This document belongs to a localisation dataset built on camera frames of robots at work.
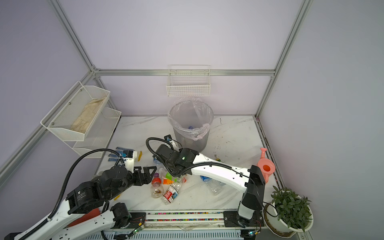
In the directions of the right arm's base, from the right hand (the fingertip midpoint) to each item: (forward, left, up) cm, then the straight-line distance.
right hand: (171, 156), depth 73 cm
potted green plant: (-23, -52, -9) cm, 58 cm away
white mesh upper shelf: (+18, +54, +11) cm, 58 cm away
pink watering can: (+1, -52, -12) cm, 53 cm away
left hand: (-8, +9, +2) cm, 13 cm away
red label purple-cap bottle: (-10, +10, -21) cm, 26 cm away
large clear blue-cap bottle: (+33, -8, -16) cm, 37 cm away
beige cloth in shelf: (+15, +47, +10) cm, 51 cm away
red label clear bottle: (-12, 0, -16) cm, 20 cm away
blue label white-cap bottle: (-7, -23, -23) cm, 33 cm away
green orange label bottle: (-5, +4, -17) cm, 18 cm away
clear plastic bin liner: (+33, -9, -5) cm, 34 cm away
